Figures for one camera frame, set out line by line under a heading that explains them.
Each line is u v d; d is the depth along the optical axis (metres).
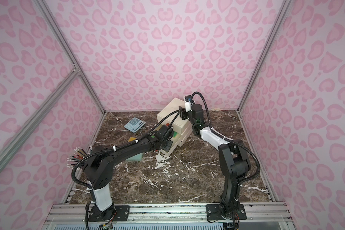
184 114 0.82
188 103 0.77
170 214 0.74
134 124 1.09
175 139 0.84
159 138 0.69
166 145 0.83
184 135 0.95
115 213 0.72
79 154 0.80
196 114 0.69
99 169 0.47
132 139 1.02
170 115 0.68
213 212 0.74
